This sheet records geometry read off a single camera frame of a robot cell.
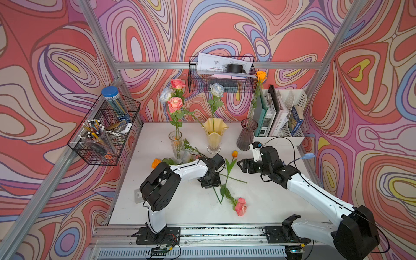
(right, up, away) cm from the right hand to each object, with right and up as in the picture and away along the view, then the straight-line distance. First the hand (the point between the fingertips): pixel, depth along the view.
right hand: (245, 166), depth 83 cm
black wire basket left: (-59, +17, -10) cm, 63 cm away
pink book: (+21, +26, +7) cm, 35 cm away
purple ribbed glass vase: (+6, +16, +22) cm, 27 cm away
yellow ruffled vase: (-16, +14, +8) cm, 23 cm away
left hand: (-14, -12, +6) cm, 19 cm away
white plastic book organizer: (+33, +40, +17) cm, 55 cm away
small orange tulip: (-3, +4, +18) cm, 19 cm away
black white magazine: (+18, +31, +8) cm, 37 cm away
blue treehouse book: (+36, +25, +19) cm, 47 cm away
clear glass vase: (-38, +11, +11) cm, 41 cm away
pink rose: (-4, -18, -4) cm, 19 cm away
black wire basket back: (-24, +50, +19) cm, 58 cm away
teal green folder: (+9, +29, +4) cm, 30 cm away
